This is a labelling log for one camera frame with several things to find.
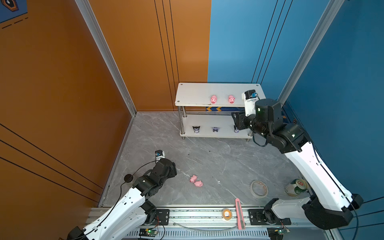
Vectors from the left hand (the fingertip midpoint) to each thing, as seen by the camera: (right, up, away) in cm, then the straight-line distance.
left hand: (171, 164), depth 82 cm
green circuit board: (-9, -30, -11) cm, 33 cm away
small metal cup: (-22, -7, -3) cm, 24 cm away
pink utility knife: (+35, -24, -9) cm, 43 cm away
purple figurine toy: (+26, +19, +15) cm, 35 cm away
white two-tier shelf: (+22, +35, +42) cm, 59 cm away
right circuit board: (+52, -30, -11) cm, 61 cm away
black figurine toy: (+14, +19, +15) cm, 28 cm away
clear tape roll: (+46, -16, -2) cm, 49 cm away
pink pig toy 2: (+15, -11, +1) cm, 19 cm away
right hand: (+30, +27, -17) cm, 44 cm away
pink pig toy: (+12, -9, +3) cm, 15 cm away
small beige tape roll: (+29, -24, -6) cm, 38 cm away
